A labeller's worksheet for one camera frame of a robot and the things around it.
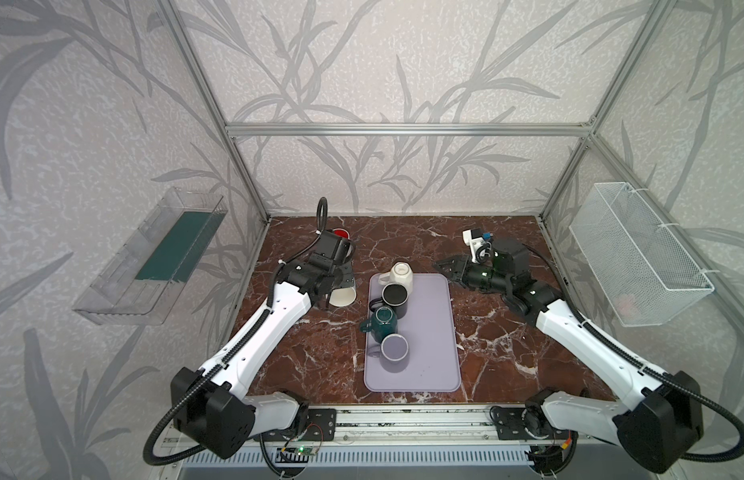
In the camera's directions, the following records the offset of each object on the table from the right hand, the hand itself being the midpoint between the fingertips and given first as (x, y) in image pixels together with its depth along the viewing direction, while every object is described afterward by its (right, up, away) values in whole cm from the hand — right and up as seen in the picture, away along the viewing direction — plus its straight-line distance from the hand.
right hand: (435, 256), depth 74 cm
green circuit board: (-31, -46, -4) cm, 56 cm away
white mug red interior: (-29, +7, +31) cm, 43 cm away
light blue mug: (-25, -12, +12) cm, 31 cm away
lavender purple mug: (-11, -25, +7) cm, 28 cm away
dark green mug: (-14, -18, +6) cm, 24 cm away
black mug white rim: (-11, -12, +13) cm, 21 cm away
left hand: (-23, -2, +6) cm, 24 cm away
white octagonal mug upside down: (-8, -6, +17) cm, 20 cm away
